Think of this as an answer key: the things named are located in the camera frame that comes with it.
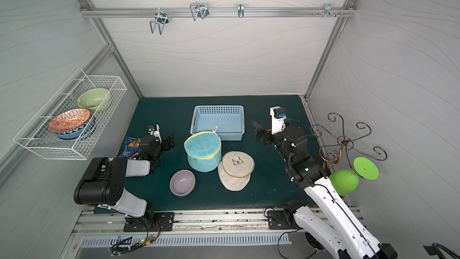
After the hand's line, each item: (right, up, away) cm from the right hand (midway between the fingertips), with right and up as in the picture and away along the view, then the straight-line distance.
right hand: (268, 118), depth 69 cm
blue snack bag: (-66, -16, +22) cm, 72 cm away
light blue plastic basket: (-16, -3, +41) cm, 44 cm away
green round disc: (+28, -15, -13) cm, 35 cm away
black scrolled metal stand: (+26, -14, +1) cm, 30 cm away
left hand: (-51, -10, +25) cm, 58 cm away
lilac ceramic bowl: (-38, -31, +13) cm, 50 cm away
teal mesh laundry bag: (-28, -15, +13) cm, 34 cm away
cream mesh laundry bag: (-13, -25, +14) cm, 32 cm away
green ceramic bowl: (-73, +8, +4) cm, 73 cm away
